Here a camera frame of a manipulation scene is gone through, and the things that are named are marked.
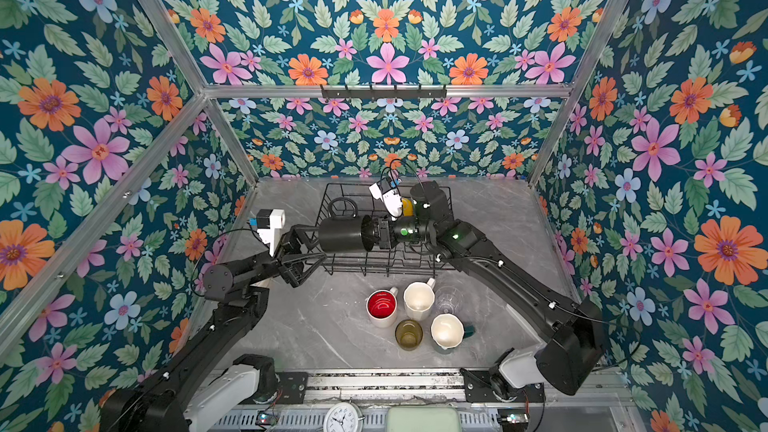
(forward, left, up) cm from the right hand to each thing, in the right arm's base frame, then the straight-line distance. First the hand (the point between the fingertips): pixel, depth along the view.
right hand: (358, 228), depth 65 cm
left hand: (-7, +5, +3) cm, 9 cm away
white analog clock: (-32, +4, -30) cm, 44 cm away
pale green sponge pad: (-32, -14, -31) cm, 47 cm away
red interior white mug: (-6, -3, -32) cm, 32 cm away
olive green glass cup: (-13, -11, -33) cm, 37 cm away
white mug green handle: (-12, -22, -33) cm, 41 cm away
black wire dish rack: (+10, -10, -32) cm, 35 cm away
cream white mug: (-4, -14, -30) cm, 33 cm away
